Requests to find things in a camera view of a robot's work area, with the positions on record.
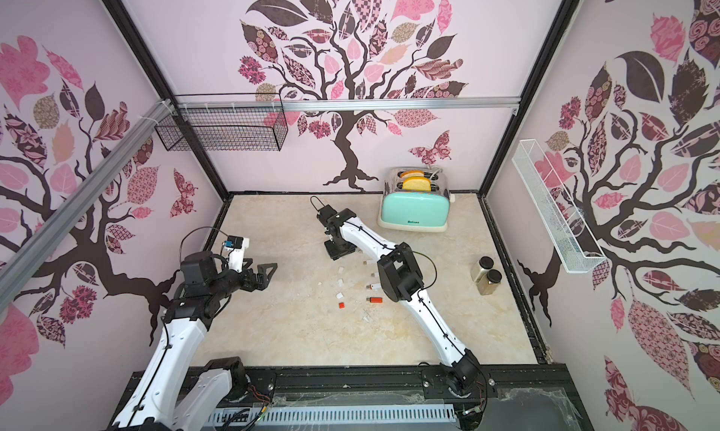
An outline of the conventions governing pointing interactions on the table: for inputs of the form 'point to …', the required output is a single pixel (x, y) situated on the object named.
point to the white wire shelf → (569, 238)
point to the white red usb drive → (375, 287)
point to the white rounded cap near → (339, 295)
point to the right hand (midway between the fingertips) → (341, 255)
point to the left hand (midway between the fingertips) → (262, 268)
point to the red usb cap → (341, 305)
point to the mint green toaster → (414, 211)
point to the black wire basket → (224, 122)
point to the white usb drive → (367, 262)
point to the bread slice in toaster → (415, 181)
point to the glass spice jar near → (487, 285)
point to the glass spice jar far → (481, 269)
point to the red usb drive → (375, 300)
